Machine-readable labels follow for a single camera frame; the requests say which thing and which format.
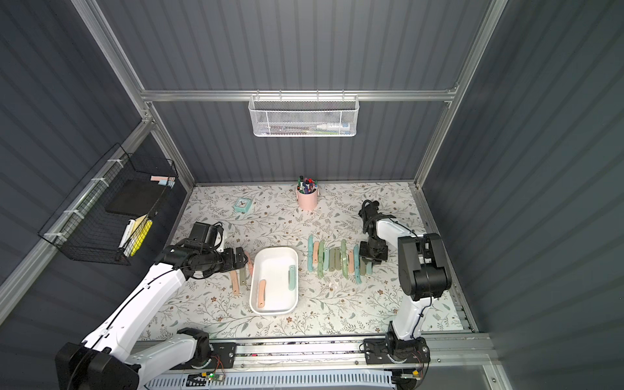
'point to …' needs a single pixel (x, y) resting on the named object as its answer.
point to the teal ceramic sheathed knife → (357, 264)
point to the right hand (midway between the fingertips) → (372, 261)
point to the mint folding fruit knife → (292, 278)
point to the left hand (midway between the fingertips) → (234, 262)
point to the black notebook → (136, 197)
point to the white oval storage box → (271, 264)
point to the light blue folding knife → (327, 259)
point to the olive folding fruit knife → (331, 259)
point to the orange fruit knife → (315, 251)
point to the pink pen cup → (307, 201)
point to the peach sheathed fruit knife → (236, 288)
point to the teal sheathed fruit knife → (369, 268)
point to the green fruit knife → (321, 259)
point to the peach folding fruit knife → (262, 288)
